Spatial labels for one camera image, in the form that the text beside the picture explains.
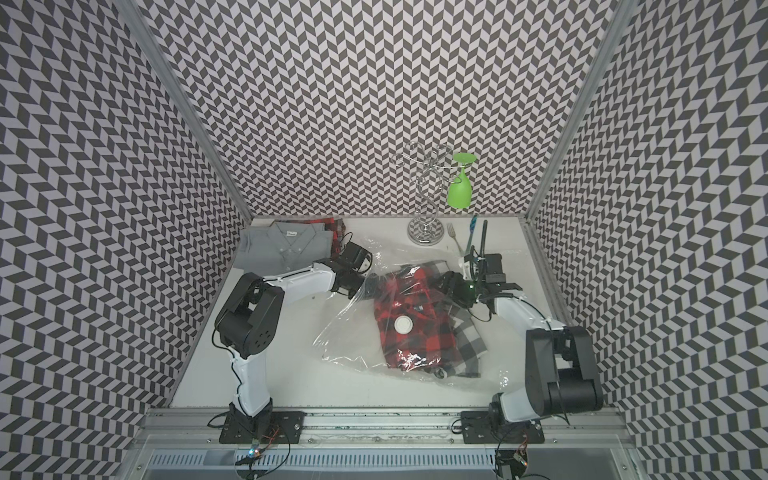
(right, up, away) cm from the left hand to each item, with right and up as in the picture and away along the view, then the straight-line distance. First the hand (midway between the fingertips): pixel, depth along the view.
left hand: (382, 295), depth 94 cm
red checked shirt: (+10, -6, -7) cm, 14 cm away
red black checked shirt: (-19, +24, +15) cm, 34 cm away
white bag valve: (+7, -7, -7) cm, 12 cm away
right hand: (+17, +2, -7) cm, 19 cm away
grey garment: (-34, +15, +5) cm, 38 cm away
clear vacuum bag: (-7, -7, -17) cm, 20 cm away
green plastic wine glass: (+25, +34, 0) cm, 42 cm away
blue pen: (+34, +23, +22) cm, 47 cm away
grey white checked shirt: (+26, -12, -10) cm, 30 cm away
